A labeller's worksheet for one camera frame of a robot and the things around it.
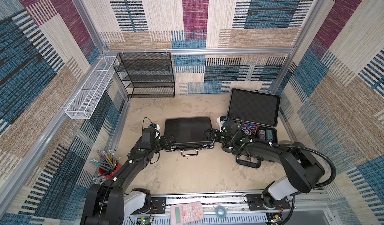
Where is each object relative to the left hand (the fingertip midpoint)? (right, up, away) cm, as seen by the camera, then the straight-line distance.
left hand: (171, 138), depth 87 cm
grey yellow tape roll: (+69, -3, +5) cm, 69 cm away
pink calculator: (+10, -31, -17) cm, 37 cm away
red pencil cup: (-30, -11, -10) cm, 33 cm away
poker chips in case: (+49, +4, +10) cm, 51 cm away
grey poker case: (+56, +14, +11) cm, 58 cm away
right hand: (+23, +2, +3) cm, 23 cm away
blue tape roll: (+27, -30, -15) cm, 43 cm away
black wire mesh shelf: (-22, +42, +24) cm, 53 cm away
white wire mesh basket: (-39, +19, -16) cm, 46 cm away
